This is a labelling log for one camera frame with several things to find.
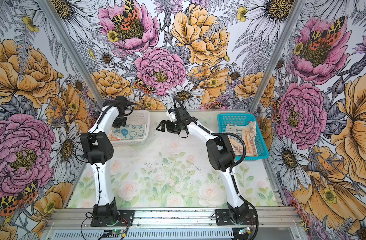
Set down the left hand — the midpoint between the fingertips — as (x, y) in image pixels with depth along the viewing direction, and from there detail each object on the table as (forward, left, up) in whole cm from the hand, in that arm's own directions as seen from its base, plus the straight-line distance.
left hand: (113, 128), depth 95 cm
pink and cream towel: (+3, -88, -8) cm, 88 cm away
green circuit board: (-52, -12, -12) cm, 54 cm away
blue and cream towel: (+4, -7, -8) cm, 12 cm away
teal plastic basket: (+12, -73, -6) cm, 74 cm away
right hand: (-3, -31, -1) cm, 31 cm away
